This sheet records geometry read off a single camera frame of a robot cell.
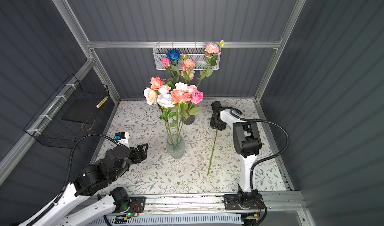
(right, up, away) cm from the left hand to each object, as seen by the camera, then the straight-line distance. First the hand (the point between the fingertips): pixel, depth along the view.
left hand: (143, 147), depth 69 cm
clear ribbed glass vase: (+14, -2, +12) cm, 18 cm away
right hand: (+40, +6, +32) cm, 52 cm away
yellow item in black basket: (-27, +22, +12) cm, 36 cm away
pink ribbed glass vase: (+21, +11, +37) cm, 44 cm away
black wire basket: (-40, +12, +1) cm, 41 cm away
